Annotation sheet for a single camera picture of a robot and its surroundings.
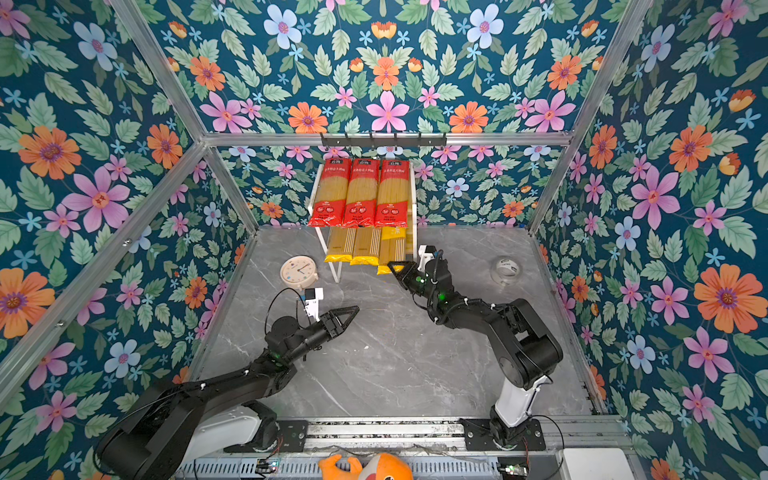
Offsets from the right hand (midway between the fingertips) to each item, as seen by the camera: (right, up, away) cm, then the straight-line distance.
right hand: (389, 262), depth 86 cm
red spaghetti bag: (-15, +19, -6) cm, 25 cm away
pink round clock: (-33, -4, +18) cm, 38 cm away
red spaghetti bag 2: (-7, +14, -10) cm, 18 cm away
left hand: (-7, -12, -10) cm, 17 cm away
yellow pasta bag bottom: (+1, +4, +3) cm, 5 cm away
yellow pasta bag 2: (-7, +5, +5) cm, 10 cm away
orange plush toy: (-1, -43, -23) cm, 49 cm away
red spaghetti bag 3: (+2, +19, -6) cm, 20 cm away
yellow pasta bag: (-15, +5, +5) cm, 17 cm away
